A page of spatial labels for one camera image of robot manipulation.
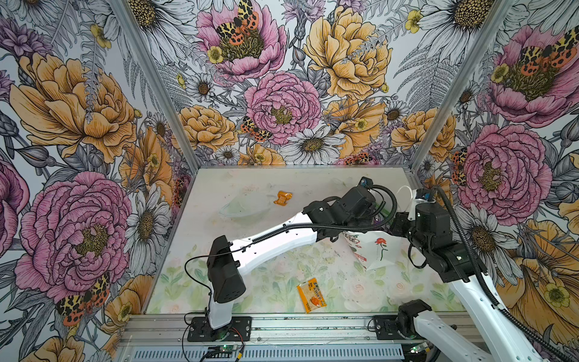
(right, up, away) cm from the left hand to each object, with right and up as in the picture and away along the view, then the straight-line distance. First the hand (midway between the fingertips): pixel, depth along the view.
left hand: (361, 217), depth 72 cm
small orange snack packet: (-27, +5, +36) cm, 45 cm away
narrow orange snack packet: (-15, -28, +8) cm, 33 cm away
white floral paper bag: (+7, -12, +6) cm, 15 cm away
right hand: (+11, -1, 0) cm, 11 cm away
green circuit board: (-44, -42, -1) cm, 61 cm away
